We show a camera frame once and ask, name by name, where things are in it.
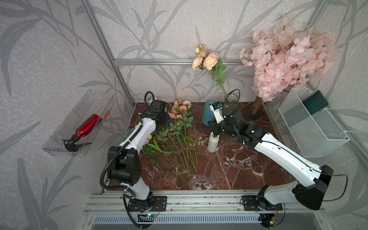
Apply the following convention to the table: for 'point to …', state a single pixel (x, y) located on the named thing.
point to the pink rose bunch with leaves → (180, 112)
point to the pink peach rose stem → (178, 131)
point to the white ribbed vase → (213, 142)
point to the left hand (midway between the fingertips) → (169, 119)
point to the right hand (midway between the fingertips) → (210, 120)
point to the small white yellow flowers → (202, 142)
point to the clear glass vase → (230, 100)
